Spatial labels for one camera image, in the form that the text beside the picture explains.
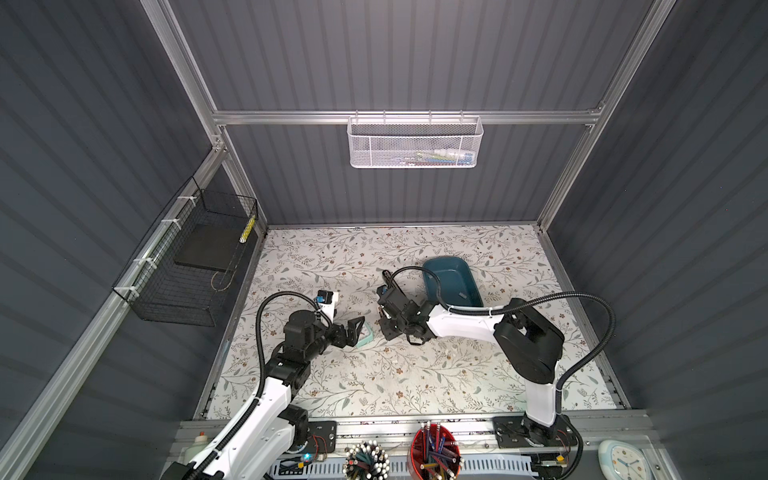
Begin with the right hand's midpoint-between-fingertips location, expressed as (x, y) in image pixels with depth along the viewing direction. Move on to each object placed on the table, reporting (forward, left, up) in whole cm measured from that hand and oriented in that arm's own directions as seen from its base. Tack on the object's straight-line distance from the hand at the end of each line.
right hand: (387, 325), depth 92 cm
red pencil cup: (-34, -11, +8) cm, 37 cm away
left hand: (-2, +10, +11) cm, 15 cm away
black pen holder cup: (-36, +3, +13) cm, 38 cm away
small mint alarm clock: (-4, +6, +1) cm, 7 cm away
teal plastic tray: (+17, -25, -3) cm, 30 cm away
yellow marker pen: (+16, +38, +27) cm, 49 cm away
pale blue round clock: (-34, -54, 0) cm, 64 cm away
